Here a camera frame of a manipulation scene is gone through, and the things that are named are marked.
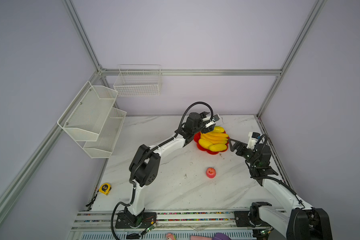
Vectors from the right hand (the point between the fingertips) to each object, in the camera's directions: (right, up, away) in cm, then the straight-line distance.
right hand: (233, 140), depth 82 cm
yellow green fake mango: (-3, +6, +21) cm, 22 cm away
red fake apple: (-12, -19, +3) cm, 23 cm away
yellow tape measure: (-72, -27, -1) cm, 77 cm away
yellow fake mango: (-6, -5, +11) cm, 14 cm away
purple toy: (-10, -45, -12) cm, 48 cm away
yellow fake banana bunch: (-6, +1, +22) cm, 23 cm away
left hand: (-12, +14, +5) cm, 19 cm away
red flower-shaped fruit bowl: (-18, +1, +22) cm, 28 cm away
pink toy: (-34, -43, -15) cm, 57 cm away
